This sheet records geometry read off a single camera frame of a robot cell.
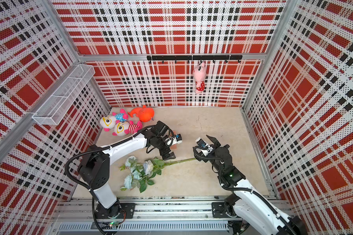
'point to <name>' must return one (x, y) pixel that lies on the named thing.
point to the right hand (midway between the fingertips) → (204, 140)
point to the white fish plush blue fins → (107, 121)
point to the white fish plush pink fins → (123, 128)
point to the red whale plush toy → (144, 114)
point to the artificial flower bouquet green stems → (142, 172)
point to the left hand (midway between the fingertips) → (172, 149)
